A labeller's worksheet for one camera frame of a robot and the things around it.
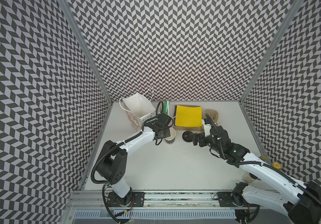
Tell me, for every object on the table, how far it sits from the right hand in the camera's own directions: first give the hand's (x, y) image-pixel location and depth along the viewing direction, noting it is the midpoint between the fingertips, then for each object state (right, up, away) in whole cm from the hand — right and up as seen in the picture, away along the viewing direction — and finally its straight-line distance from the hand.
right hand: (197, 136), depth 78 cm
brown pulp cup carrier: (+18, +13, +27) cm, 35 cm away
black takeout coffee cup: (-15, -3, +6) cm, 17 cm away
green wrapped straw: (-19, +17, +16) cm, 30 cm away
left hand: (-18, 0, +11) cm, 21 cm away
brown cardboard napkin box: (-7, +2, +21) cm, 23 cm away
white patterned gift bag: (-38, +17, +23) cm, 48 cm away
